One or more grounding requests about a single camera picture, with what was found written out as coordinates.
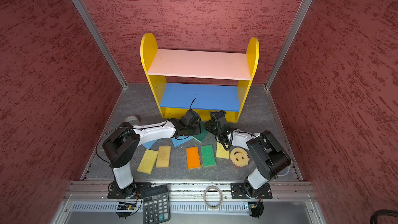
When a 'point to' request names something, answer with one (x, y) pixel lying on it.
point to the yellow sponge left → (148, 162)
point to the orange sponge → (193, 157)
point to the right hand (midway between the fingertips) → (205, 128)
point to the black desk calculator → (156, 207)
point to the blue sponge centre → (179, 141)
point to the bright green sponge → (208, 155)
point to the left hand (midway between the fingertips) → (199, 132)
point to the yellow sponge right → (221, 152)
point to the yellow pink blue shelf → (209, 82)
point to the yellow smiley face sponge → (239, 157)
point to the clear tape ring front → (213, 197)
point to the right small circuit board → (252, 205)
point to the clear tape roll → (132, 120)
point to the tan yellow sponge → (163, 157)
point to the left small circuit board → (126, 207)
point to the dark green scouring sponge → (203, 132)
